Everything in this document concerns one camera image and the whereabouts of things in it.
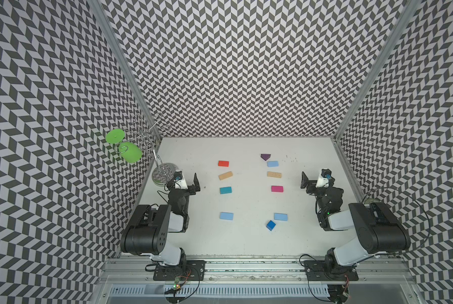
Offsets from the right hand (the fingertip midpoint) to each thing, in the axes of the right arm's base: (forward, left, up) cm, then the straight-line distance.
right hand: (312, 174), depth 90 cm
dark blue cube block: (-21, +21, -9) cm, 31 cm away
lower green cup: (+5, +85, +12) cm, 86 cm away
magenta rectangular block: (-1, +15, -12) cm, 19 cm away
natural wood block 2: (+6, +14, -10) cm, 19 cm away
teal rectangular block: (-3, +42, -9) cm, 43 cm away
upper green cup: (+5, +86, +22) cm, 89 cm away
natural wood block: (+6, +43, -10) cm, 44 cm away
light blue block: (-16, +41, -11) cm, 45 cm away
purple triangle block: (+20, +19, -11) cm, 30 cm away
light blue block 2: (+15, +15, -11) cm, 24 cm away
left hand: (0, +61, 0) cm, 61 cm away
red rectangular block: (+14, +44, -10) cm, 47 cm away
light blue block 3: (-16, +15, -13) cm, 25 cm away
